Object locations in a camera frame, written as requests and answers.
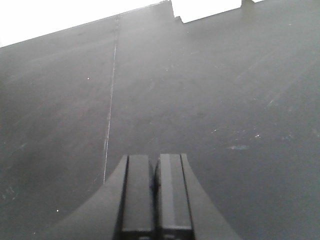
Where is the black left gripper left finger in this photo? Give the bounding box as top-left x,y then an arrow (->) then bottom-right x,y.
37,154 -> 156,240

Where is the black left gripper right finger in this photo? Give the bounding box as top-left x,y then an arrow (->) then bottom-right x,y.
154,153 -> 241,240

